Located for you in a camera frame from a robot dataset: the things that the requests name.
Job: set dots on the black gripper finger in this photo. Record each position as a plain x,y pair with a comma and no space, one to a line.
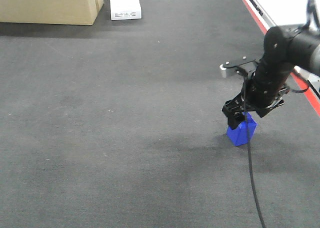
235,121

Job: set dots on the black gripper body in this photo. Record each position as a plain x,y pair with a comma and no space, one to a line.
240,104

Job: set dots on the blue plastic box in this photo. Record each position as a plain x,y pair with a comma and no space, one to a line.
238,137

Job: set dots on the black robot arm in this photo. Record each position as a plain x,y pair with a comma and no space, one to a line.
275,70

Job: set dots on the dark grey conveyor, red edge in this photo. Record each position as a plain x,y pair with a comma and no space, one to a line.
125,112

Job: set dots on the long white carton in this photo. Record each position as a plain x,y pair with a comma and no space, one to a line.
125,2

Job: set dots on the brown cardboard box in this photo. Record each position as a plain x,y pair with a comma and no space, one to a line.
50,5

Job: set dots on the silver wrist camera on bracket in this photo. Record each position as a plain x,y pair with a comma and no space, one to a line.
225,71

